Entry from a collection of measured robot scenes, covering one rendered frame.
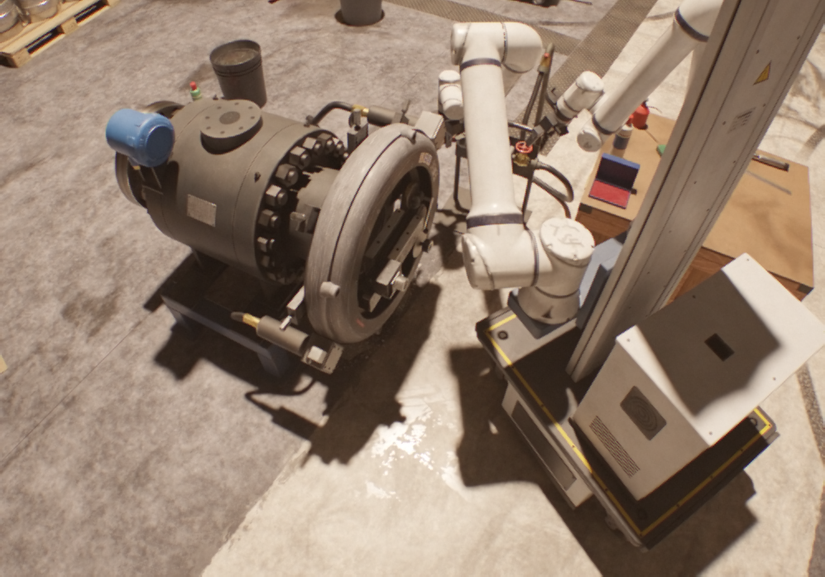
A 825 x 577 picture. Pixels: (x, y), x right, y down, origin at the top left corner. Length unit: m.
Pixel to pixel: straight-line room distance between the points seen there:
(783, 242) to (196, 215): 2.24
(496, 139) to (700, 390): 0.81
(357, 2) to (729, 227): 3.03
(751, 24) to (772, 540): 1.85
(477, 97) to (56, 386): 2.08
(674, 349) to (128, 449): 1.95
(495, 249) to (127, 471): 1.63
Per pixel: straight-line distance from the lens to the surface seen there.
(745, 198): 2.60
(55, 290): 3.00
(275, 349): 2.10
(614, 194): 2.31
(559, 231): 1.45
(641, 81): 1.64
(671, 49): 1.57
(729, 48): 1.07
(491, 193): 1.42
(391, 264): 1.68
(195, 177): 1.87
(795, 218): 2.65
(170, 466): 2.25
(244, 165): 1.77
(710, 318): 1.55
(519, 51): 1.58
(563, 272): 1.44
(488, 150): 1.44
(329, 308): 1.58
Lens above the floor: 1.97
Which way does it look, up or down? 52 degrees down
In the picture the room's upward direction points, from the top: straight up
